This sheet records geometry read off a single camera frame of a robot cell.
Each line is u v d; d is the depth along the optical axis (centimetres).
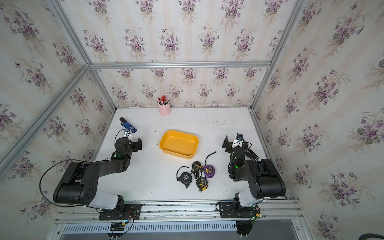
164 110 113
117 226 71
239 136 76
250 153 91
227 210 73
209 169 84
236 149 71
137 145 85
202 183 80
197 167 86
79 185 44
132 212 73
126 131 80
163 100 111
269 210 75
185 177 80
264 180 45
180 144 99
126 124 106
